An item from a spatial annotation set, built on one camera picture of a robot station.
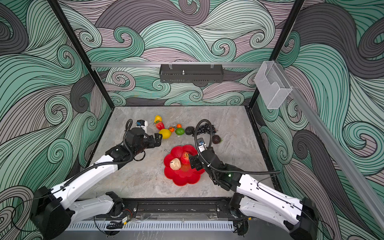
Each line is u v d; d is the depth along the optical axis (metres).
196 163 0.64
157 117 1.08
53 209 0.37
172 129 1.04
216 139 0.96
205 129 1.01
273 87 0.74
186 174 0.86
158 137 0.71
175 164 0.82
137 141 0.60
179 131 1.01
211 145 0.63
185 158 0.85
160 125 1.04
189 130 1.00
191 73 0.95
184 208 0.75
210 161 0.51
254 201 0.59
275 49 0.86
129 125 0.60
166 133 0.95
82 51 0.88
